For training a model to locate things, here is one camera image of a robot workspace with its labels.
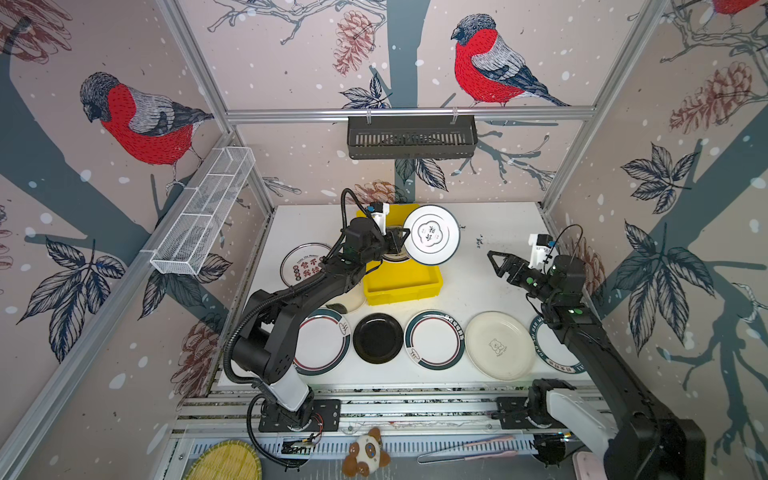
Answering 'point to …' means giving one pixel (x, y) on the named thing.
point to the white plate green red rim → (397, 256)
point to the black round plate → (378, 338)
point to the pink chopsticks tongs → (498, 455)
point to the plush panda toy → (366, 455)
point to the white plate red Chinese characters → (302, 261)
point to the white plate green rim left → (322, 341)
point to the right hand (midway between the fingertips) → (495, 259)
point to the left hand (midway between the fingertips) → (411, 231)
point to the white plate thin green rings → (434, 235)
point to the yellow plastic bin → (398, 282)
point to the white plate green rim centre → (434, 340)
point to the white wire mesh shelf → (185, 249)
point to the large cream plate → (499, 346)
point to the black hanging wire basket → (412, 139)
